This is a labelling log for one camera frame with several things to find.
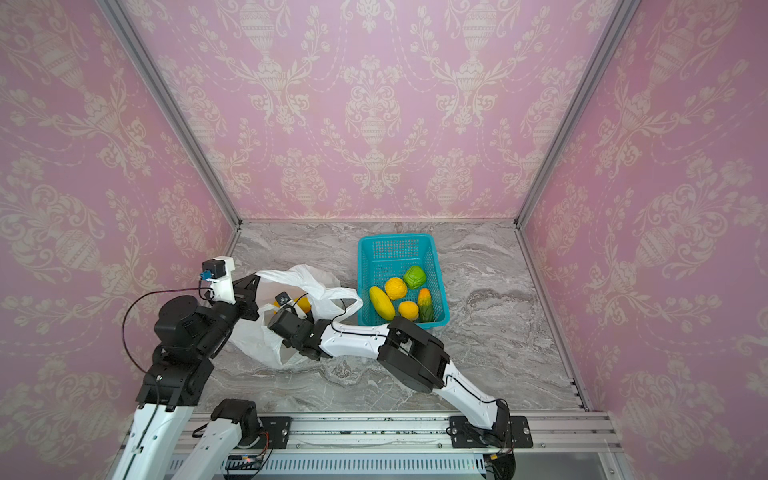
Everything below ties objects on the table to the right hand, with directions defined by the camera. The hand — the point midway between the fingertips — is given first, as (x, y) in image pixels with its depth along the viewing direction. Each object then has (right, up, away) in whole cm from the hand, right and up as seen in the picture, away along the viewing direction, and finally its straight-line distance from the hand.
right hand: (300, 318), depth 90 cm
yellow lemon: (+25, +4, +3) cm, 25 cm away
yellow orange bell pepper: (+33, +2, 0) cm, 33 cm away
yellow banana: (+4, +6, -11) cm, 13 cm away
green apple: (+35, +12, +8) cm, 38 cm away
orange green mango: (+38, +3, +2) cm, 38 cm away
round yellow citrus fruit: (+29, +8, +5) cm, 30 cm away
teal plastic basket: (+24, +18, +19) cm, 35 cm away
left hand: (-2, +15, -23) cm, 27 cm away
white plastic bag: (-7, -2, -15) cm, 17 cm away
